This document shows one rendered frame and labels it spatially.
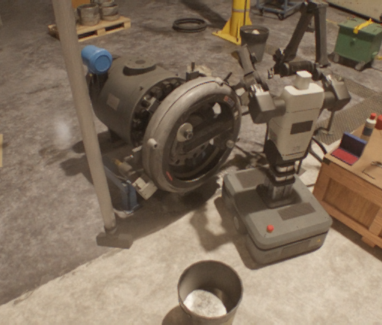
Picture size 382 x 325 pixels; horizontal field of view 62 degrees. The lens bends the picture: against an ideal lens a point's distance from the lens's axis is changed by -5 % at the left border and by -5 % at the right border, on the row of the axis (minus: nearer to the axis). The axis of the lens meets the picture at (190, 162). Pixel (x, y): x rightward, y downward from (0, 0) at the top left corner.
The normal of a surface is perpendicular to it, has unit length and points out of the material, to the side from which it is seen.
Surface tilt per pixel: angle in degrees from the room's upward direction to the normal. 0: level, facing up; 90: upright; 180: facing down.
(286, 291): 0
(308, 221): 0
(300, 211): 0
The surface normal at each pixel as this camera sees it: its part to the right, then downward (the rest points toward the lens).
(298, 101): 0.30, 0.61
